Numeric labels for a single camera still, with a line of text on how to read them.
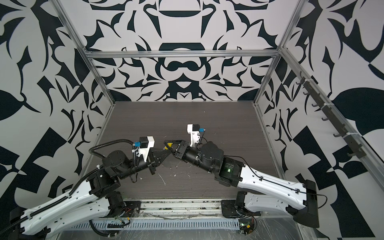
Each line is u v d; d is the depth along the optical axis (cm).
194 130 56
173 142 55
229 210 74
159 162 58
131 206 75
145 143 51
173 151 53
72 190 47
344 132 50
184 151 50
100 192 49
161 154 58
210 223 71
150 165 52
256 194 62
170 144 57
